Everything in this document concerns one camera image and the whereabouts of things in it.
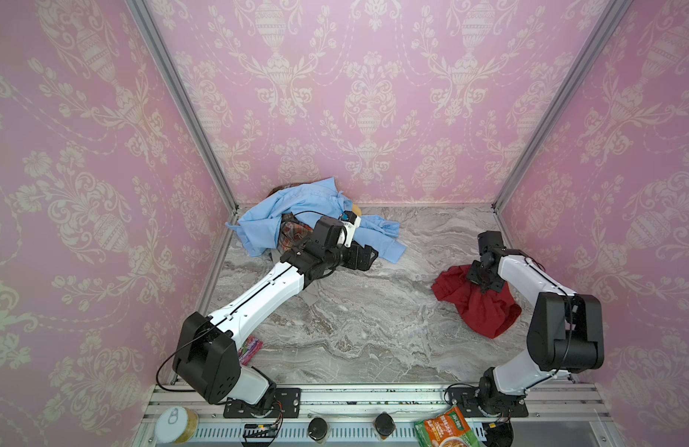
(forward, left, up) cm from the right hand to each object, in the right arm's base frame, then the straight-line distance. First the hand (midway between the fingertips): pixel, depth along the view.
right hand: (481, 279), depth 92 cm
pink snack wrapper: (-19, +74, -3) cm, 77 cm away
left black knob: (-39, +52, +5) cm, 65 cm away
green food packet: (-40, +21, -3) cm, 45 cm away
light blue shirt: (+18, +75, +8) cm, 78 cm away
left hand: (+1, +38, +17) cm, 42 cm away
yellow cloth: (+36, +40, -1) cm, 54 cm away
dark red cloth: (-11, +1, -2) cm, 11 cm away
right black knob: (-38, +37, +2) cm, 53 cm away
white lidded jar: (-36, +87, +1) cm, 94 cm away
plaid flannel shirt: (+15, +62, +11) cm, 65 cm away
